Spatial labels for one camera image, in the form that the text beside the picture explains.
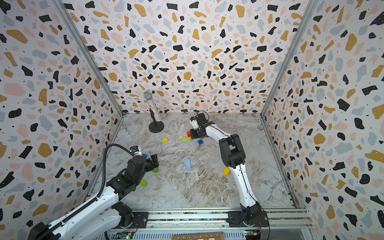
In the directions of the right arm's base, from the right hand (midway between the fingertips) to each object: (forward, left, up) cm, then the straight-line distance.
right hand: (188, 131), depth 105 cm
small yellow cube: (-5, +17, -4) cm, 18 cm away
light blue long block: (-23, -1, -4) cm, 23 cm away
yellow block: (-28, -24, -3) cm, 37 cm away
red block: (+1, 0, -3) cm, 4 cm away
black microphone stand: (+6, +26, -3) cm, 26 cm away
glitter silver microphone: (+5, +22, +27) cm, 36 cm away
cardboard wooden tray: (-59, -15, 0) cm, 61 cm away
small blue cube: (-5, -8, -6) cm, 11 cm away
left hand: (-25, +19, +11) cm, 33 cm away
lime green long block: (-3, +2, -5) cm, 6 cm away
